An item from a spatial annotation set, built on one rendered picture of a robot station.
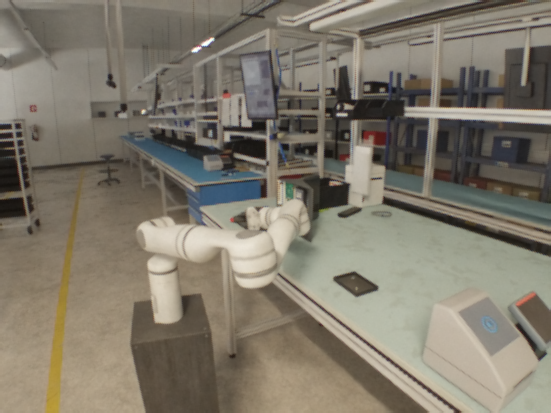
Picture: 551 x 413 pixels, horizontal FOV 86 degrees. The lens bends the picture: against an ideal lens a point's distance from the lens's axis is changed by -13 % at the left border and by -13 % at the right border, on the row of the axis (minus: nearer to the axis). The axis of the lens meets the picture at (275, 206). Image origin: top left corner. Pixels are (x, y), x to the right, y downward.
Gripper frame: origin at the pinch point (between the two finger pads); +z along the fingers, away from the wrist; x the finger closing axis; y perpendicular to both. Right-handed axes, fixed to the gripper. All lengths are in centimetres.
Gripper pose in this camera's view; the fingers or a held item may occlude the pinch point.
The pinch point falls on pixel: (238, 218)
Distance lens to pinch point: 126.1
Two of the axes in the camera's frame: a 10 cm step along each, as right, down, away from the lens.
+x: -1.4, -9.9, -0.5
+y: 8.5, -1.4, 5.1
